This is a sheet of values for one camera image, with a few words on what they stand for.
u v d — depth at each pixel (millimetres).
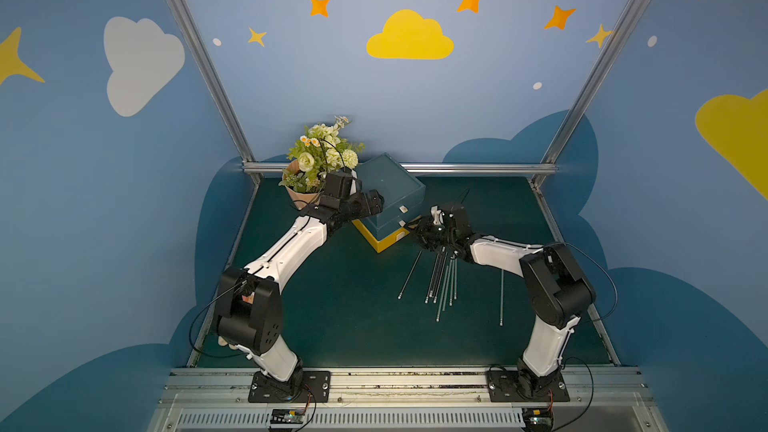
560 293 499
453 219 752
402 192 857
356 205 775
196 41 806
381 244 959
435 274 954
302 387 707
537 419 731
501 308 882
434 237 838
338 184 661
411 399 747
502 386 743
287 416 718
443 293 907
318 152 885
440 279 931
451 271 957
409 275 949
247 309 443
